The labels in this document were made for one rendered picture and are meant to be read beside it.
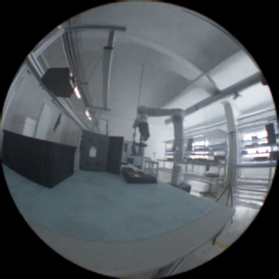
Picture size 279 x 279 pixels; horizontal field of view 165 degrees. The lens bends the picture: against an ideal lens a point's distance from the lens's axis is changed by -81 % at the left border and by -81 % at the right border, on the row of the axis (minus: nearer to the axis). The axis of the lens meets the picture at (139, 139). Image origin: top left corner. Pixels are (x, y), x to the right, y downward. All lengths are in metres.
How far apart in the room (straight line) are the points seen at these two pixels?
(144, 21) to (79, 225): 2.83
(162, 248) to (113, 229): 0.07
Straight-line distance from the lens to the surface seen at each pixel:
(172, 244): 0.16
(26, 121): 0.59
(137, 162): 7.57
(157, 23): 2.74
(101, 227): 0.17
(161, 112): 0.75
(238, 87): 3.72
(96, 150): 0.53
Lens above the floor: 1.12
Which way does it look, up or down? 9 degrees up
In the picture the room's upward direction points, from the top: 6 degrees clockwise
